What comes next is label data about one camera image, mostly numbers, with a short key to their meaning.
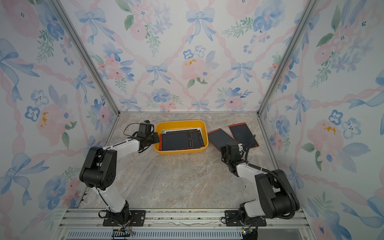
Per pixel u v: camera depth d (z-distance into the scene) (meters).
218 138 1.02
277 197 0.43
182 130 1.08
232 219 0.75
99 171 0.49
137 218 0.73
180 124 1.04
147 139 0.81
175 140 1.01
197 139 1.03
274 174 0.46
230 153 0.72
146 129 0.77
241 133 1.11
